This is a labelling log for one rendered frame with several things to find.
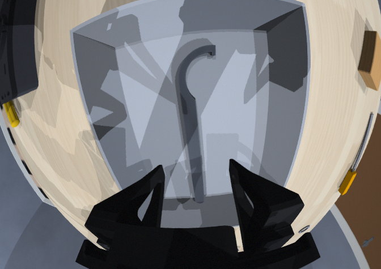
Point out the dark grey hook spanner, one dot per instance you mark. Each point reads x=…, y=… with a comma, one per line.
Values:
x=188, y=103

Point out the yellow-handled screwdriver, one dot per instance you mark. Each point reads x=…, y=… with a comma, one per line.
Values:
x=11, y=113

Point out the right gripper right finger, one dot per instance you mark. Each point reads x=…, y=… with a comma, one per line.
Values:
x=275, y=207

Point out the tan wooden block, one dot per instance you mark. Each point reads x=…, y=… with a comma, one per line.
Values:
x=370, y=62

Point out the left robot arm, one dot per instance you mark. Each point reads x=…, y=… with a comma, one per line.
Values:
x=8, y=88

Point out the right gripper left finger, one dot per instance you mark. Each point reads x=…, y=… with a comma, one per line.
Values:
x=123, y=206

